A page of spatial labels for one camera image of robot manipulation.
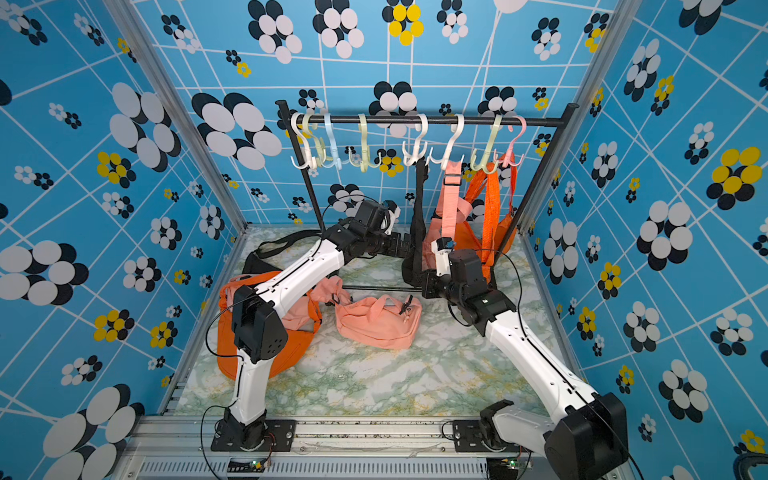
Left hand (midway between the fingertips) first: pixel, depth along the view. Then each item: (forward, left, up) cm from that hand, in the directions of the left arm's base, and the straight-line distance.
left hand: (408, 240), depth 86 cm
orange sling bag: (+9, -21, -5) cm, 24 cm away
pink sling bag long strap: (-16, +9, -19) cm, 26 cm away
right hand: (-12, -4, -1) cm, 12 cm away
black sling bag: (+8, +55, -22) cm, 60 cm away
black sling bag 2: (-2, -2, -7) cm, 7 cm away
